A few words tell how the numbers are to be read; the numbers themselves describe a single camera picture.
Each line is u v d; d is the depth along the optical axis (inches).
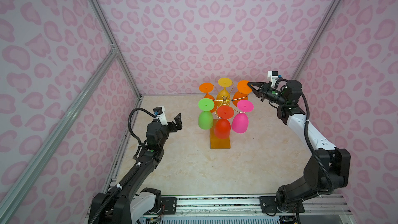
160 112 26.7
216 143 36.4
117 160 36.4
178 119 28.9
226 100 29.5
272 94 26.6
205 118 29.7
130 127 21.9
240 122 29.6
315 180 17.3
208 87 31.0
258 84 28.5
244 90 29.3
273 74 28.3
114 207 15.4
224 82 31.6
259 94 27.2
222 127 28.8
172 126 28.3
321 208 28.9
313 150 17.1
